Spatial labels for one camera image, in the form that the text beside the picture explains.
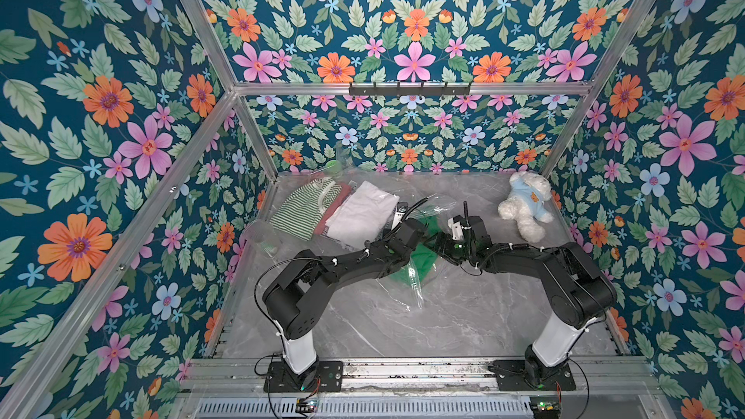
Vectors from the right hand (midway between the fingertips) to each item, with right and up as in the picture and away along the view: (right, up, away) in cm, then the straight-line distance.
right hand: (435, 241), depth 94 cm
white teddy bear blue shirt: (+34, +12, +7) cm, 36 cm away
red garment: (-36, +12, +10) cm, 39 cm away
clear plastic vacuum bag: (-57, -2, +3) cm, 58 cm away
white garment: (-25, +8, +5) cm, 26 cm away
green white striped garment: (-48, +8, +8) cm, 49 cm away
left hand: (-10, +5, -3) cm, 12 cm away
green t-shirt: (-4, -6, -2) cm, 8 cm away
